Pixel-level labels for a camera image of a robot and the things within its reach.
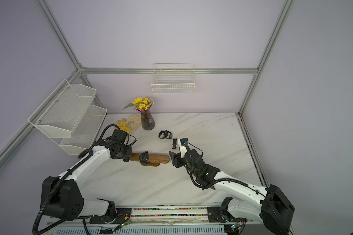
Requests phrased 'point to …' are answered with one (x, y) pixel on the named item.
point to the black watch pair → (163, 134)
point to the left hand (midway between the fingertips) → (126, 155)
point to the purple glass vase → (147, 121)
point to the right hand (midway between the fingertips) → (176, 152)
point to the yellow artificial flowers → (140, 104)
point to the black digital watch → (143, 157)
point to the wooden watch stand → (154, 160)
